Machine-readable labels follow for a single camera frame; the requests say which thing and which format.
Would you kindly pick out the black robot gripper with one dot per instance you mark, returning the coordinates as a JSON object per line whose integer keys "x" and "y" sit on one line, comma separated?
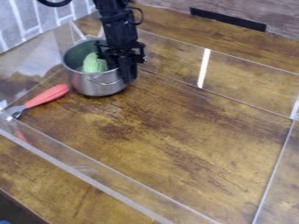
{"x": 122, "y": 47}

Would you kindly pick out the silver metal pot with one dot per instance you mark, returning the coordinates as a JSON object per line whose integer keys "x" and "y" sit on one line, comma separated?
{"x": 91, "y": 84}

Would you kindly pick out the red handled metal spoon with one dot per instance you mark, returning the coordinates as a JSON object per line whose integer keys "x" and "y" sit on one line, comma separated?
{"x": 50, "y": 95}

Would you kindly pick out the green knitted vegetable toy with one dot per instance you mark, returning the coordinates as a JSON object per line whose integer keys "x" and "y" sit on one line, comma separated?
{"x": 94, "y": 64}

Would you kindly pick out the black wall strip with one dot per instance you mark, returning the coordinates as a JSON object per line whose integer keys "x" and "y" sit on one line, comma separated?
{"x": 228, "y": 19}

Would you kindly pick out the clear acrylic tray enclosure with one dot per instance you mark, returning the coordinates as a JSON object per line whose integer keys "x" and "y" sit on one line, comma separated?
{"x": 195, "y": 146}

